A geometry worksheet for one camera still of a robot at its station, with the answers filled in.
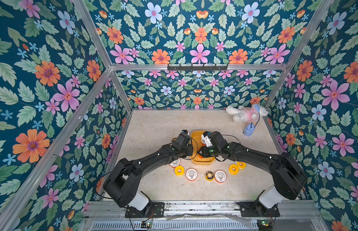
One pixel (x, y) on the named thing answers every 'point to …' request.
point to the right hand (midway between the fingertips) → (199, 151)
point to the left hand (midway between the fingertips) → (193, 147)
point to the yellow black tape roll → (209, 175)
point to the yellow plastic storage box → (196, 159)
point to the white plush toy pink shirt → (243, 114)
